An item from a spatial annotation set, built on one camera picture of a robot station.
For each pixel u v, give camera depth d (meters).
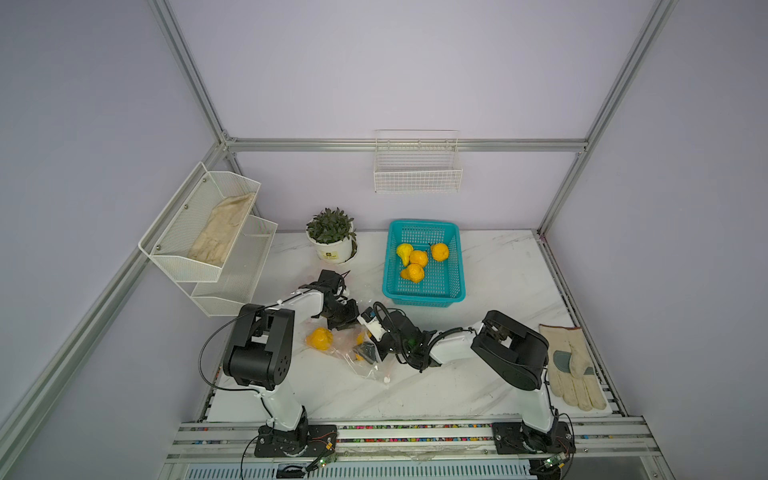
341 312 0.83
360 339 0.84
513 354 0.51
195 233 0.77
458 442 0.75
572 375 0.83
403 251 1.08
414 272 1.01
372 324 0.80
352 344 0.88
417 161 0.95
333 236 0.96
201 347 0.45
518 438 0.73
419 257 1.07
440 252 1.08
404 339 0.72
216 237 0.78
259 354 0.48
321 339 0.86
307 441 0.72
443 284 1.05
